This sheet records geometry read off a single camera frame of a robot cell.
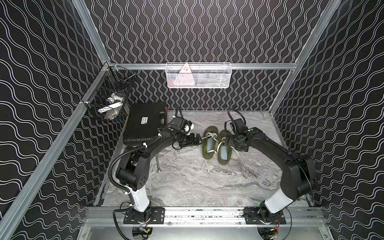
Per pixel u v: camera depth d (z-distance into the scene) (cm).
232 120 72
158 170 90
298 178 46
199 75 131
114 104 75
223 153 94
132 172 48
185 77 90
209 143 100
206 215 76
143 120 106
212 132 100
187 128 80
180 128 73
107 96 91
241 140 64
